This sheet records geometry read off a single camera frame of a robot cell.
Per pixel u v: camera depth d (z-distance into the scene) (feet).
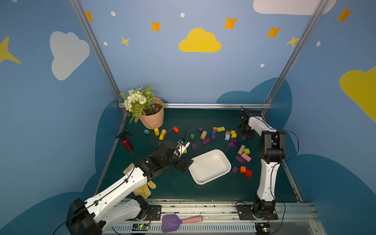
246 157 3.10
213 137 3.42
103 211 1.32
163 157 1.83
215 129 3.52
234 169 2.89
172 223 2.37
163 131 3.52
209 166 2.99
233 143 3.25
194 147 3.23
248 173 2.83
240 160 3.06
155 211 2.46
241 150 3.23
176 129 3.55
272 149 1.98
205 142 3.34
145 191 2.62
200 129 3.55
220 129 3.57
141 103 2.82
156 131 3.42
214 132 3.45
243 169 2.90
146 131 3.50
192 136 3.41
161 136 3.44
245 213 2.45
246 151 3.14
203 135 3.42
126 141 3.00
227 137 3.42
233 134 3.42
